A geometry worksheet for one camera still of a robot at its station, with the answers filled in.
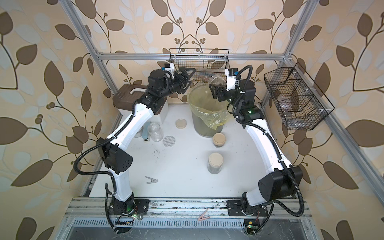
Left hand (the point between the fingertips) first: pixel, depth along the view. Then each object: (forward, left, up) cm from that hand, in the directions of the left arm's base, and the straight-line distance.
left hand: (191, 72), depth 68 cm
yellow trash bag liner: (+17, -6, -33) cm, 37 cm away
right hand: (-2, -12, -5) cm, 13 cm away
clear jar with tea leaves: (-7, +23, -39) cm, 46 cm away
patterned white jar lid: (-9, +16, -47) cm, 51 cm away
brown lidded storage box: (+15, +46, -28) cm, 56 cm away
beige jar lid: (+6, +9, -47) cm, 48 cm away
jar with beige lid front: (-29, -13, -36) cm, 48 cm away
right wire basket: (-8, -54, -13) cm, 57 cm away
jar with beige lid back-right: (-12, -17, -40) cm, 45 cm away
